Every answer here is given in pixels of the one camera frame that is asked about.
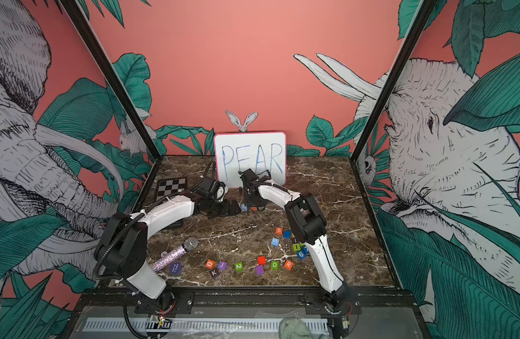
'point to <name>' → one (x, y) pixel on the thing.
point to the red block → (261, 260)
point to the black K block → (214, 273)
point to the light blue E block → (244, 207)
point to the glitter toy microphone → (191, 244)
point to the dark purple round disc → (176, 268)
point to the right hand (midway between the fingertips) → (249, 200)
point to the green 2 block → (239, 266)
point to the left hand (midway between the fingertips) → (234, 208)
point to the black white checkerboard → (169, 186)
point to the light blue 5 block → (275, 241)
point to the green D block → (275, 265)
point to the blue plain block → (287, 234)
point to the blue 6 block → (301, 255)
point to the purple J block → (222, 265)
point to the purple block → (259, 270)
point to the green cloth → (295, 328)
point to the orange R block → (288, 264)
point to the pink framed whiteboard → (260, 151)
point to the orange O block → (210, 264)
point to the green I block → (296, 247)
